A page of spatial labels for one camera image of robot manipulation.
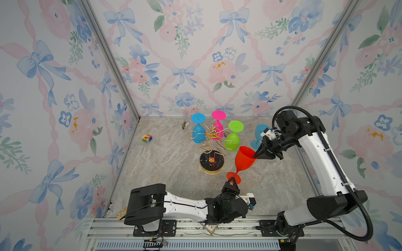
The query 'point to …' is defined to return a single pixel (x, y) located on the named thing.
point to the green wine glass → (232, 139)
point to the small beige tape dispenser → (185, 125)
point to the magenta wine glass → (218, 115)
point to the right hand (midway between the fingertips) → (255, 155)
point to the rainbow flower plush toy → (147, 138)
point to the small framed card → (211, 228)
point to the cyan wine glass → (199, 133)
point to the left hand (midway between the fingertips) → (232, 176)
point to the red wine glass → (244, 159)
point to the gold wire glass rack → (213, 147)
